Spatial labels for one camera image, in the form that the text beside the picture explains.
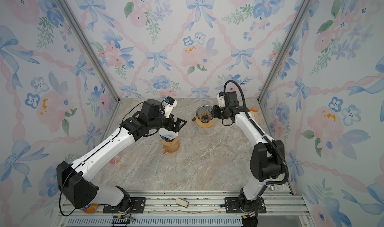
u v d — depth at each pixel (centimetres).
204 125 91
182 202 73
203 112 91
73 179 39
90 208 74
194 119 103
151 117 58
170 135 82
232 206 73
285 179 42
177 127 67
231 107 68
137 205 74
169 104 65
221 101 80
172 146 87
